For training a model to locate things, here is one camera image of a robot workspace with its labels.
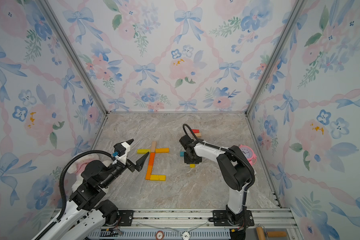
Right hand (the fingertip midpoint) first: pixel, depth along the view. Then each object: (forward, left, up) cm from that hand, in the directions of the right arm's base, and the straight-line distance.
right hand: (191, 160), depth 94 cm
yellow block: (-4, -1, 0) cm, 4 cm away
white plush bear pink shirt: (-11, +61, +12) cm, 63 cm away
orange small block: (-9, +25, +2) cm, 27 cm away
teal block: (+5, +6, 0) cm, 8 cm away
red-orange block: (+2, +26, -1) cm, 26 cm away
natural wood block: (+10, +25, +1) cm, 27 cm away
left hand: (-9, +23, +31) cm, 40 cm away
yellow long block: (-12, +19, +2) cm, 23 cm away
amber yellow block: (+7, +19, +1) cm, 20 cm away
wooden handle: (-37, -37, 0) cm, 52 cm away
